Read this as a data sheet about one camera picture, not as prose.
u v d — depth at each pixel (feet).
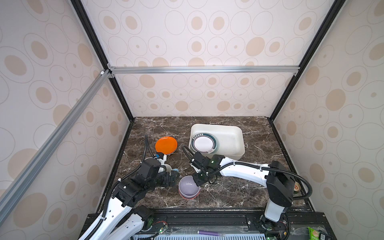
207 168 1.95
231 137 3.52
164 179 2.04
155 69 5.70
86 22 2.35
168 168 2.76
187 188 2.66
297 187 2.45
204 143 3.39
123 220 1.53
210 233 2.34
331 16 2.31
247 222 2.43
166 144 3.29
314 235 2.26
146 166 1.69
